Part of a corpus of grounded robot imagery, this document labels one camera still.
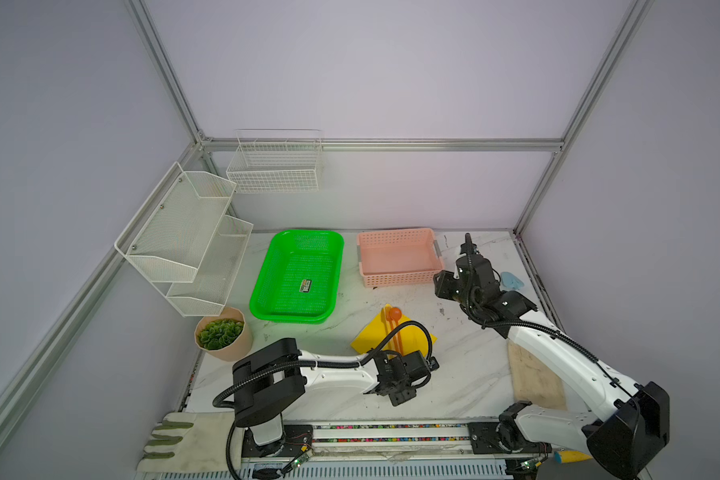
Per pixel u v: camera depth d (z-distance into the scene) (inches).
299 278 42.0
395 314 38.0
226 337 31.5
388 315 38.3
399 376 24.9
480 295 22.7
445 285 27.5
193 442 28.6
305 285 41.0
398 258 44.0
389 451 28.8
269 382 18.2
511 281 41.0
